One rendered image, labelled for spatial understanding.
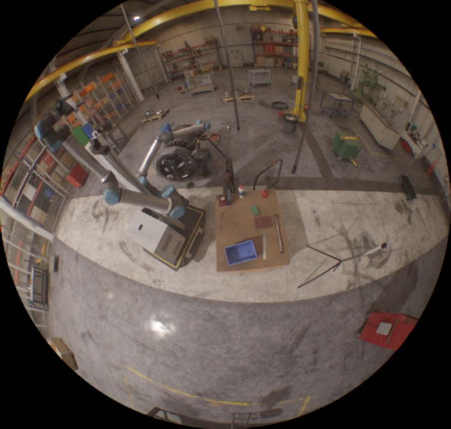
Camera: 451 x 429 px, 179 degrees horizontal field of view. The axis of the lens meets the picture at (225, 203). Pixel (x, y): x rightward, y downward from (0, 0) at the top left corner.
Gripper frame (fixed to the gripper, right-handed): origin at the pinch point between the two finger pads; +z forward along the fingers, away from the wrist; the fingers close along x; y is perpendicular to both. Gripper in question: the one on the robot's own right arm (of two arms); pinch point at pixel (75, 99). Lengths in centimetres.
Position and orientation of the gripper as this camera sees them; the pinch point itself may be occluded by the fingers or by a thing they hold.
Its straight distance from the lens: 117.4
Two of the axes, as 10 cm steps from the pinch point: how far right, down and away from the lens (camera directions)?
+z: 0.9, -8.5, 5.2
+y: -7.5, 2.9, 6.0
